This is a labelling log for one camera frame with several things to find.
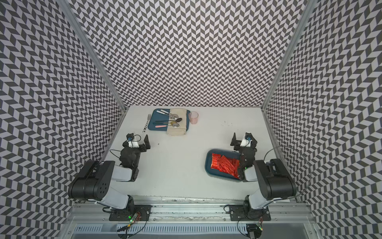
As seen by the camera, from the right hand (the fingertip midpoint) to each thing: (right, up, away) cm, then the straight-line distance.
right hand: (242, 136), depth 89 cm
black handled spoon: (-42, +10, +19) cm, 47 cm away
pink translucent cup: (-30, +12, +18) cm, 37 cm away
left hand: (-63, -1, +2) cm, 63 cm away
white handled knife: (-56, +16, +31) cm, 66 cm away
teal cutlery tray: (-61, +13, +27) cm, 68 cm away
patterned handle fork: (-66, +11, +26) cm, 71 cm away
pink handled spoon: (-44, +6, +20) cm, 48 cm away
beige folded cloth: (-40, +15, +27) cm, 50 cm away
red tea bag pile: (-11, -16, -2) cm, 20 cm away
